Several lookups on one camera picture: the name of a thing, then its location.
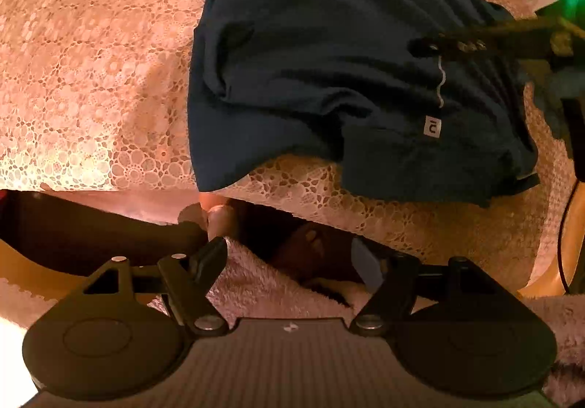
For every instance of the pink lace tablecloth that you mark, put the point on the pink lace tablecloth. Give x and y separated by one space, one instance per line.
91 70

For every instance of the yellow chair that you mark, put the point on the yellow chair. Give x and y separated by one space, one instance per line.
550 266

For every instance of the pink fleece robe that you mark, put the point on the pink fleece robe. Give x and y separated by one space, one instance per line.
265 284

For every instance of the navy blue zip-neck shirt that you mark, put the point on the navy blue zip-neck shirt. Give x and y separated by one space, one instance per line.
320 70

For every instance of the brown slipper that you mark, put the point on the brown slipper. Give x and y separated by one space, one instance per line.
311 252

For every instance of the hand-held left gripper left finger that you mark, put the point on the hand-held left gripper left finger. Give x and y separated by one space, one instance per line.
211 258

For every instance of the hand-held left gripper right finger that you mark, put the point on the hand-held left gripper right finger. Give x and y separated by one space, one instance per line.
365 264

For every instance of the person's foot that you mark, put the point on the person's foot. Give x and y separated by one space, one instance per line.
219 216

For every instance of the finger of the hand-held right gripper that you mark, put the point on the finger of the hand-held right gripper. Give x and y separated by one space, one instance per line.
493 42

